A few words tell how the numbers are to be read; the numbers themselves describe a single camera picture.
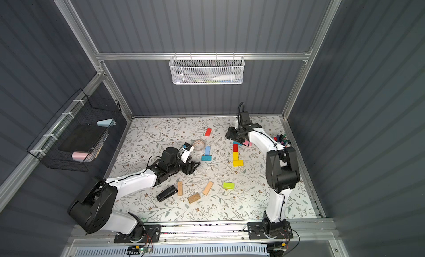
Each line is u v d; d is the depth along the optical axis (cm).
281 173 52
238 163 96
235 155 99
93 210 44
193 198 83
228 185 90
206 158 99
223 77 88
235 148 102
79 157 65
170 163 70
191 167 79
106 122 81
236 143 104
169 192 83
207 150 102
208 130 112
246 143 79
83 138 68
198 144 105
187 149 77
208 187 87
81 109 77
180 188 86
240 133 72
